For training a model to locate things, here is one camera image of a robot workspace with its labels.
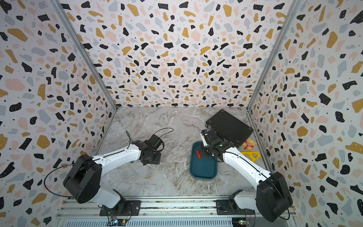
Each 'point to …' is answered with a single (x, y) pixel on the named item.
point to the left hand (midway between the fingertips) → (158, 159)
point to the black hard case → (229, 127)
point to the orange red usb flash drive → (198, 153)
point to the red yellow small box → (249, 144)
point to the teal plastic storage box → (205, 168)
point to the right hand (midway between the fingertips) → (202, 150)
